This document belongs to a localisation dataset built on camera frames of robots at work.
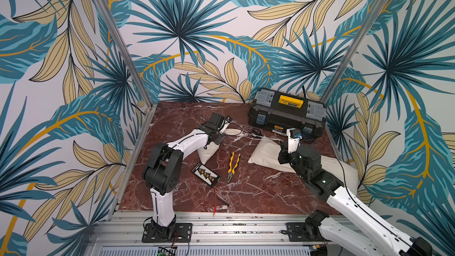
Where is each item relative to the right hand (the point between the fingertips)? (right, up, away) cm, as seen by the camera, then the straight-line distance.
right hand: (271, 145), depth 75 cm
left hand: (-25, +4, +21) cm, 33 cm away
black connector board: (-30, -17, +13) cm, 36 cm away
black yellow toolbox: (+14, +16, +20) cm, 30 cm away
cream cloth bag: (-30, -6, +18) cm, 36 cm away
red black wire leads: (-24, -25, +9) cm, 36 cm away
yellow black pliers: (-17, -15, +15) cm, 27 cm away
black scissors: (-1, +5, +32) cm, 32 cm away
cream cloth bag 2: (+1, -6, +15) cm, 16 cm away
